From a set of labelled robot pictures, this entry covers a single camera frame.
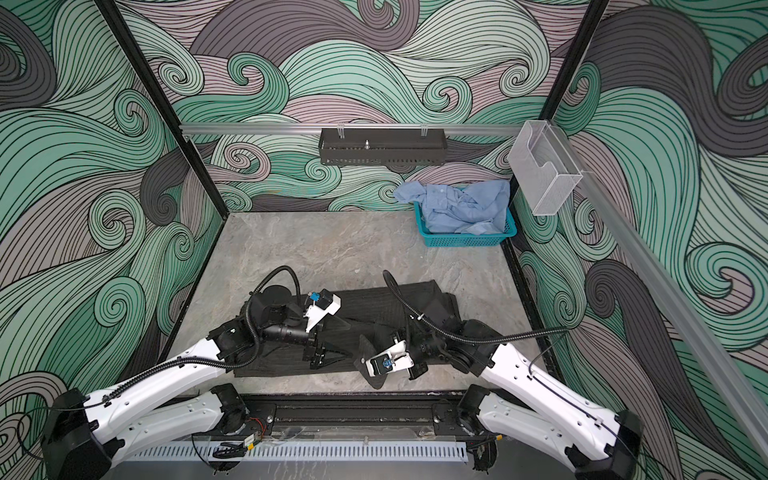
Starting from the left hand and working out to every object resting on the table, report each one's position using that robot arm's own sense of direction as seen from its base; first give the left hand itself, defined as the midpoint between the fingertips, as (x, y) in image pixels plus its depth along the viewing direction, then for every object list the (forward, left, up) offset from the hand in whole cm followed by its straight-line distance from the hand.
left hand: (350, 339), depth 66 cm
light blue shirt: (+57, -44, -12) cm, 73 cm away
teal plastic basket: (+42, -33, -14) cm, 55 cm away
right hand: (-2, -7, -3) cm, 8 cm away
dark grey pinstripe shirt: (+3, +1, -1) cm, 3 cm away
